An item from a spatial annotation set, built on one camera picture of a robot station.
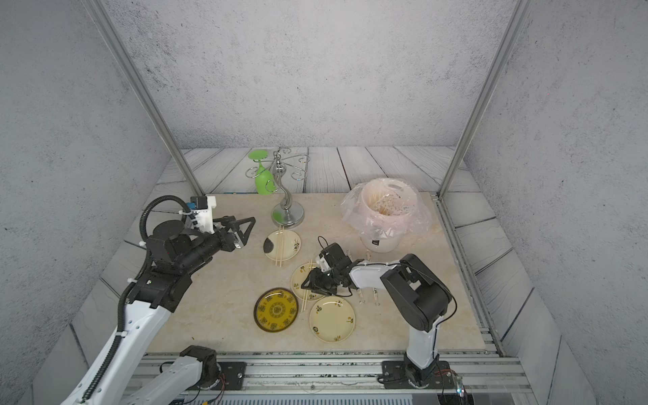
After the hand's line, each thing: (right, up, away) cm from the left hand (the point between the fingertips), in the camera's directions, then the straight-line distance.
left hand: (248, 219), depth 67 cm
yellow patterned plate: (+3, -31, +19) cm, 37 cm away
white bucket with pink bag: (+41, +3, +30) cm, 51 cm away
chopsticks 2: (+32, -27, +22) cm, 47 cm away
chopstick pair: (+13, -28, +19) cm, 36 cm away
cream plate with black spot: (+6, -12, +34) cm, 37 cm away
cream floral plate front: (+22, -33, +16) cm, 43 cm away
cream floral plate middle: (+10, -21, +26) cm, 35 cm away
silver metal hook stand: (+2, +1, +46) cm, 46 cm away
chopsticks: (+37, -26, +22) cm, 50 cm away
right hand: (+13, -24, +20) cm, 34 cm away
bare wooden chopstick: (+1, -15, +29) cm, 33 cm away
